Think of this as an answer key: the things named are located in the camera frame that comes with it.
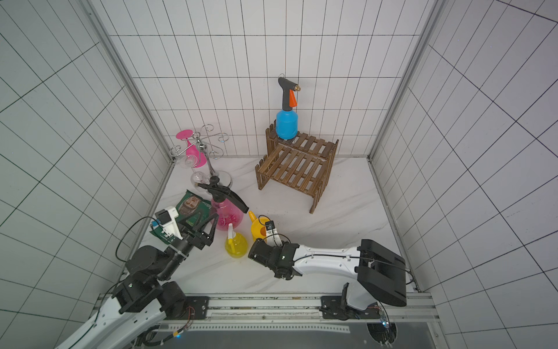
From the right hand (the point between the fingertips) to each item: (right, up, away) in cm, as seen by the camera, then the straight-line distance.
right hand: (266, 250), depth 82 cm
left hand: (-16, +17, -15) cm, 28 cm away
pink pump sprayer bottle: (-14, +17, 0) cm, 22 cm away
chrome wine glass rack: (-26, +42, +4) cm, 50 cm away
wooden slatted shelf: (+17, +34, +16) cm, 41 cm away
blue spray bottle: (+8, +51, +4) cm, 52 cm away
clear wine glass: (-28, +28, +6) cm, 41 cm away
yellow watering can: (-3, +9, -3) cm, 10 cm away
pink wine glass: (-32, +38, +13) cm, 52 cm away
